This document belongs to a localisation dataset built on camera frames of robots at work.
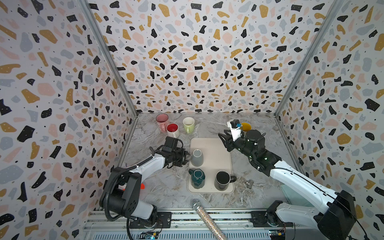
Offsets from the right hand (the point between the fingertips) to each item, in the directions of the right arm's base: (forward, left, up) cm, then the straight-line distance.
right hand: (223, 132), depth 74 cm
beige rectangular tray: (+4, +1, -32) cm, 32 cm away
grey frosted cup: (-3, +14, -21) cm, 25 cm away
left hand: (-1, +16, -20) cm, 25 cm away
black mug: (-16, -1, -20) cm, 25 cm away
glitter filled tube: (-36, +4, -26) cm, 45 cm away
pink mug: (+28, +41, -20) cm, 53 cm away
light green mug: (+24, +21, -20) cm, 38 cm away
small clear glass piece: (-14, -17, -28) cm, 36 cm away
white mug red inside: (+20, +32, -23) cm, 44 cm away
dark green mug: (-16, +12, -18) cm, 27 cm away
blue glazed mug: (+22, -19, -21) cm, 36 cm away
